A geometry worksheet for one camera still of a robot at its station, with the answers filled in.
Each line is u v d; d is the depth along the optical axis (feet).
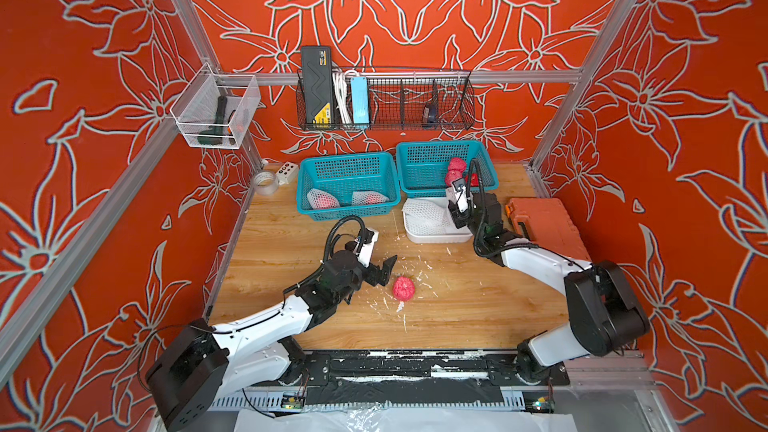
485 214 2.18
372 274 2.31
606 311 1.44
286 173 3.71
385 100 3.20
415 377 2.39
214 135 2.59
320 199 3.20
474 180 3.46
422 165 3.86
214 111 2.90
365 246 2.23
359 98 2.95
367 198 3.30
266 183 3.72
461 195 2.44
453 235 3.19
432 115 2.95
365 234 2.15
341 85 2.80
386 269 2.34
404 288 2.67
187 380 1.33
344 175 3.74
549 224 3.13
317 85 2.88
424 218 3.03
